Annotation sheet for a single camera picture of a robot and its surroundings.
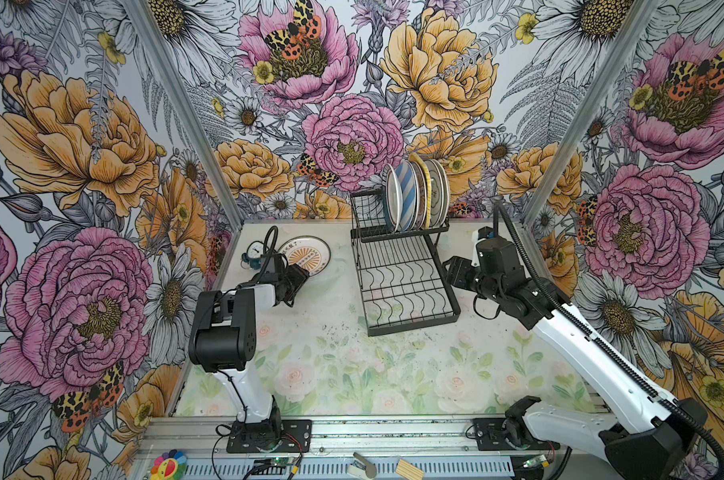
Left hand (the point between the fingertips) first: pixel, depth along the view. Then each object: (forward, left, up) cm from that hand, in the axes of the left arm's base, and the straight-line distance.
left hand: (306, 283), depth 101 cm
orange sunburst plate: (+15, +1, -2) cm, 15 cm away
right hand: (-14, -41, +22) cm, 49 cm away
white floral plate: (+6, -41, +32) cm, 52 cm away
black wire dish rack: (+2, -32, 0) cm, 32 cm away
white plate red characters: (+5, -35, +33) cm, 48 cm away
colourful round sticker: (-49, +26, -2) cm, 55 cm away
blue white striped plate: (+10, -32, +29) cm, 45 cm away
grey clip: (-50, -18, 0) cm, 53 cm away
